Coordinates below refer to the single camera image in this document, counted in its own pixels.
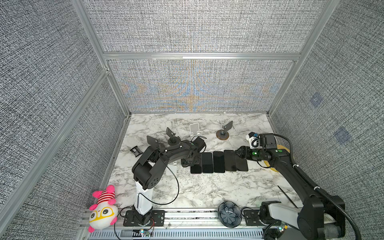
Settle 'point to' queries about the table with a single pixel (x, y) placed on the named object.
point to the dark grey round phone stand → (173, 141)
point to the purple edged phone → (196, 169)
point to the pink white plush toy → (105, 213)
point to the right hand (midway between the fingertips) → (240, 151)
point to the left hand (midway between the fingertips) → (192, 164)
